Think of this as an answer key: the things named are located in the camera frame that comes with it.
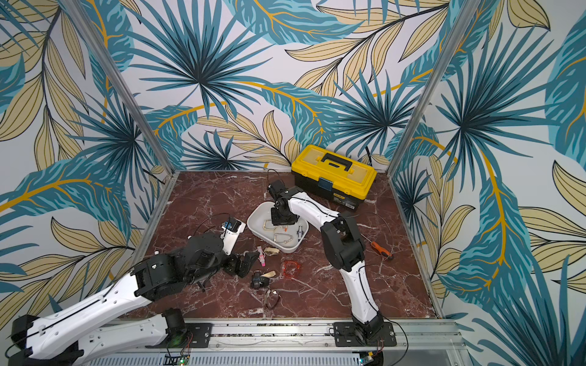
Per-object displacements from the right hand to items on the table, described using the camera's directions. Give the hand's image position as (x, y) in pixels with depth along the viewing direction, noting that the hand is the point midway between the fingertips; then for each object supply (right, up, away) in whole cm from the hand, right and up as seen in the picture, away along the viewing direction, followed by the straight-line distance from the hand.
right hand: (280, 220), depth 97 cm
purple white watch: (+8, -5, -2) cm, 10 cm away
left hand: (-9, -6, -28) cm, 30 cm away
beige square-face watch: (+1, -7, +1) cm, 7 cm away
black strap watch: (-6, -19, -16) cm, 26 cm away
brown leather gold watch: (-2, -26, -15) cm, 30 cm away
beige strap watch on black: (-3, -18, -13) cm, 23 cm away
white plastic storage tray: (-8, +4, +3) cm, 10 cm away
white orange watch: (+2, -3, 0) cm, 3 cm away
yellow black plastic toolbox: (+22, +18, 0) cm, 29 cm away
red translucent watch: (+4, -18, -9) cm, 20 cm away
